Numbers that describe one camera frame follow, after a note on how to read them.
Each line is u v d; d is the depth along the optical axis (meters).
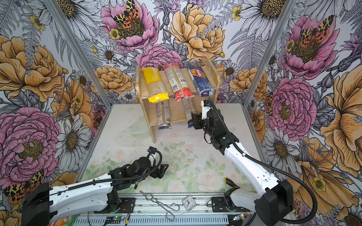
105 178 0.55
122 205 0.73
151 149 0.70
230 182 0.80
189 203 0.74
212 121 0.55
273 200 0.38
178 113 0.87
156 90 0.64
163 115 0.83
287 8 0.72
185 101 0.90
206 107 0.64
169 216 0.72
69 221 0.69
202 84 0.65
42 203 0.41
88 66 0.97
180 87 0.65
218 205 0.73
